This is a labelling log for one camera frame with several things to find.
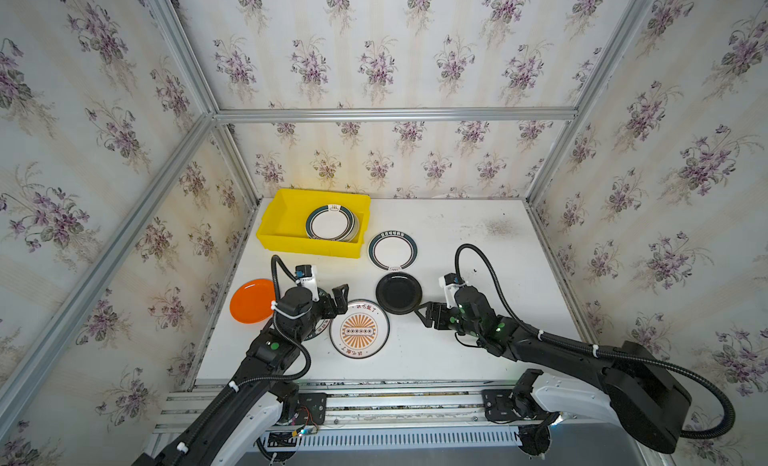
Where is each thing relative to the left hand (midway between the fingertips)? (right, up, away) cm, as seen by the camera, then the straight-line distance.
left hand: (334, 285), depth 79 cm
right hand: (+23, -8, +2) cm, 25 cm away
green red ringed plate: (+16, +8, +25) cm, 31 cm away
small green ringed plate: (-7, +18, +29) cm, 35 cm away
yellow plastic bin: (-26, +20, +35) cm, 48 cm away
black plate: (+18, -5, +14) cm, 24 cm away
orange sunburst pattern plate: (+7, -15, +7) cm, 18 cm away
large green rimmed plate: (-5, -13, +7) cm, 15 cm away
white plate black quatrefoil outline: (+2, +16, +27) cm, 32 cm away
